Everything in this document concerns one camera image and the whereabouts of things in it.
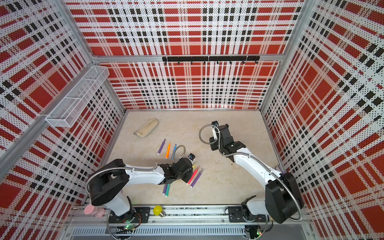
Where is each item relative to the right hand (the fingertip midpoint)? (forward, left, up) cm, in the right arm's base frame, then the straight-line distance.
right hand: (216, 138), depth 86 cm
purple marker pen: (+3, +36, -14) cm, 39 cm away
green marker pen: (-25, +28, -14) cm, 40 cm away
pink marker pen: (-18, +13, -9) cm, 24 cm away
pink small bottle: (-36, +59, -4) cm, 69 cm away
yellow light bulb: (-35, +31, -11) cm, 48 cm away
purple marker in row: (-19, +12, -14) cm, 26 cm away
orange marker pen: (0, +31, -14) cm, 34 cm away
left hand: (-14, +15, -15) cm, 25 cm away
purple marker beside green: (-24, +29, -14) cm, 41 cm away
